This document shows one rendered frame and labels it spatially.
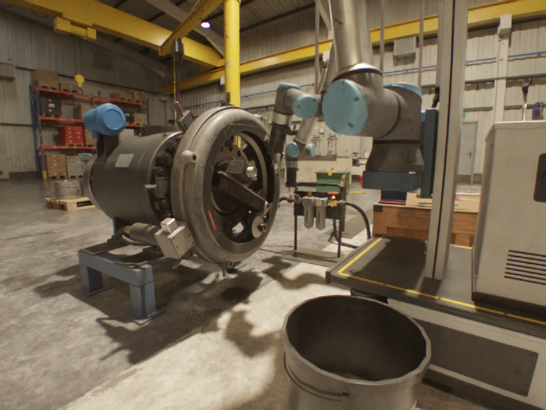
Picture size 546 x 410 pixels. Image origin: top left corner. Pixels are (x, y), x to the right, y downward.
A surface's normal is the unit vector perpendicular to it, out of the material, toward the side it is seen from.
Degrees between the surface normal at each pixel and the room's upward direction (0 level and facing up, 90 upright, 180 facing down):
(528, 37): 90
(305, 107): 115
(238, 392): 0
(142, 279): 90
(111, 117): 90
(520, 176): 90
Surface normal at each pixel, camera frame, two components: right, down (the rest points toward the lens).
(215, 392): 0.00, -0.99
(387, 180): -0.61, 0.13
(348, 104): -0.87, 0.16
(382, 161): -0.68, -0.22
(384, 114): 0.47, 0.40
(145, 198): -0.47, 0.29
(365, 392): -0.19, 0.16
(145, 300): 0.88, 0.07
